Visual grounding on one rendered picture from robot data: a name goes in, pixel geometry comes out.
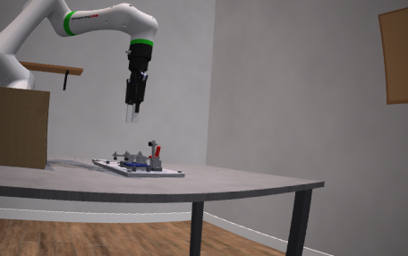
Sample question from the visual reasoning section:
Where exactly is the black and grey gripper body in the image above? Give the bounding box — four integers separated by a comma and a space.
128, 59, 149, 83

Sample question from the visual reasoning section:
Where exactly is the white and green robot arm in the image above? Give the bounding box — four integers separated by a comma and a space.
0, 0, 157, 90

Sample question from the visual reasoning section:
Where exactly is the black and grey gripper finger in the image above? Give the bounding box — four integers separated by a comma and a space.
125, 75, 134, 123
132, 72, 148, 123

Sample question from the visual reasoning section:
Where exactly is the blue rectangular plate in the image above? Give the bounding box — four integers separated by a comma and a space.
123, 163, 147, 170

